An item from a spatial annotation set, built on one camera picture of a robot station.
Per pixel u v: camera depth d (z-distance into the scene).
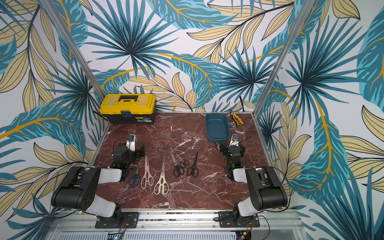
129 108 1.03
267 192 0.45
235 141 0.78
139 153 0.84
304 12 0.70
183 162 0.93
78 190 0.45
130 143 0.79
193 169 0.91
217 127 1.09
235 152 0.69
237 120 1.14
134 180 0.86
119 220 0.68
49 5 0.67
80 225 0.72
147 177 0.87
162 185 0.84
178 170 0.90
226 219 0.73
